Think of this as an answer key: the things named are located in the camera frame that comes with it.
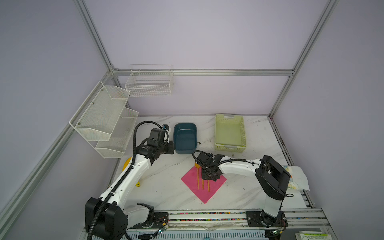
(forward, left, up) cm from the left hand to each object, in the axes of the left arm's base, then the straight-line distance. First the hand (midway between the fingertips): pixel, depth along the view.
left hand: (171, 146), depth 81 cm
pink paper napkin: (-12, -11, -19) cm, 24 cm away
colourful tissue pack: (-14, -70, -10) cm, 72 cm away
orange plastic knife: (-15, -21, -17) cm, 32 cm away
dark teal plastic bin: (+21, -6, -17) cm, 28 cm away
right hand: (-10, -19, -18) cm, 28 cm away
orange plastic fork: (-14, -18, -18) cm, 29 cm away
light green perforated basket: (+23, -40, -19) cm, 50 cm away
